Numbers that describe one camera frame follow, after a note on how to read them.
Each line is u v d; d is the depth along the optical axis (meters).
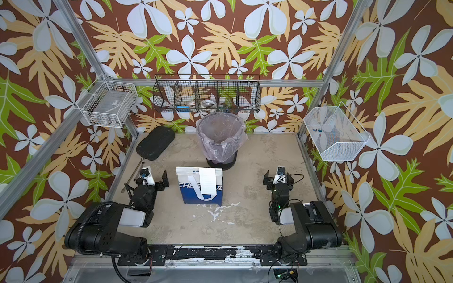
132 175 0.99
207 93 0.98
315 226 0.44
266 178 0.84
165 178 0.83
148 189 0.69
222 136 1.02
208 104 0.98
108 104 0.86
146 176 0.75
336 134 0.84
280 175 0.75
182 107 0.91
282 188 0.73
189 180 0.74
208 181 0.72
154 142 1.14
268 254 0.73
